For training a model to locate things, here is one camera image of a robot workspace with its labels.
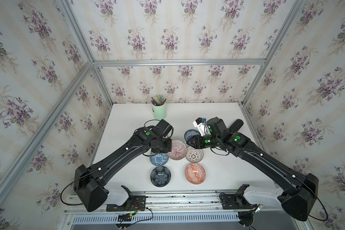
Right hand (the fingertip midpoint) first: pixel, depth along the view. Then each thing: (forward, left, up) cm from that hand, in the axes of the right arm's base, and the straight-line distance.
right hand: (190, 142), depth 72 cm
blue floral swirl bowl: (-1, +17, -22) cm, 27 cm away
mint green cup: (+34, +20, -15) cm, 42 cm away
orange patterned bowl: (-9, -4, -21) cm, 23 cm away
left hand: (-2, +9, -5) cm, 11 cm away
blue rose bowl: (+17, -2, -17) cm, 24 cm away
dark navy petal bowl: (-11, +16, -21) cm, 28 cm away
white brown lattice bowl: (+3, -5, -21) cm, 22 cm away
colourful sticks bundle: (+40, +20, -9) cm, 46 cm away
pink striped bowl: (0, +5, -8) cm, 10 cm away
